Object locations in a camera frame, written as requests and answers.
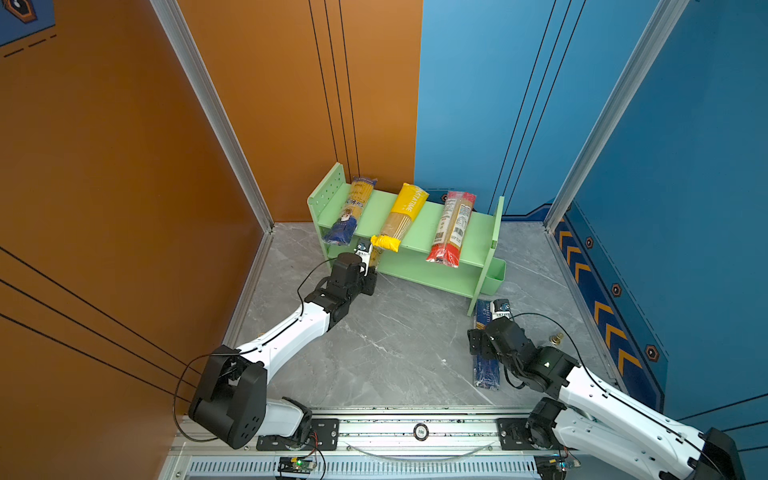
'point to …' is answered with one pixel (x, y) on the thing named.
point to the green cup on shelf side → (495, 276)
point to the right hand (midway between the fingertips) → (481, 334)
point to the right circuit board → (551, 467)
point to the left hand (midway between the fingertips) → (369, 263)
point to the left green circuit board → (296, 465)
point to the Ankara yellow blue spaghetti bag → (375, 255)
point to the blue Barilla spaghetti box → (485, 370)
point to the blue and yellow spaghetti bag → (342, 230)
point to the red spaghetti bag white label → (455, 218)
